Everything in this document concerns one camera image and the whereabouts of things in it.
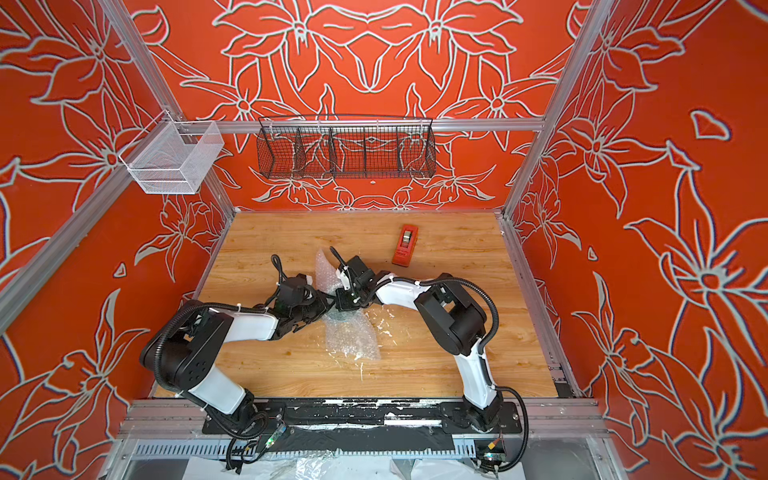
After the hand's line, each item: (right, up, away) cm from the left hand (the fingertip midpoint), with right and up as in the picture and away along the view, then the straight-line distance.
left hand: (338, 298), depth 93 cm
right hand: (-1, 0, -2) cm, 2 cm away
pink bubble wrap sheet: (+4, -9, -6) cm, 12 cm away
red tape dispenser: (+23, +18, +10) cm, 31 cm away
